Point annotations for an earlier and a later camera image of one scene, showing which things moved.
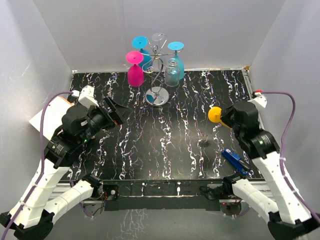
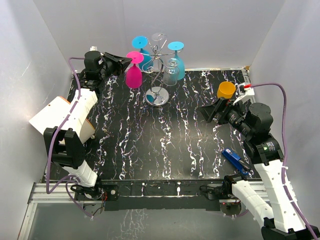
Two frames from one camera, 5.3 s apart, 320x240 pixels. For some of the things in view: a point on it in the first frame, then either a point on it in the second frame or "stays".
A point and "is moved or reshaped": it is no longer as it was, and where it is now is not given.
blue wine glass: (141, 42) stays
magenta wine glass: (135, 74) stays
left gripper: (109, 116) to (120, 66)
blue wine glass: (176, 46) stays
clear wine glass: (172, 75) stays
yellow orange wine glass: (214, 114) is moved or reshaped
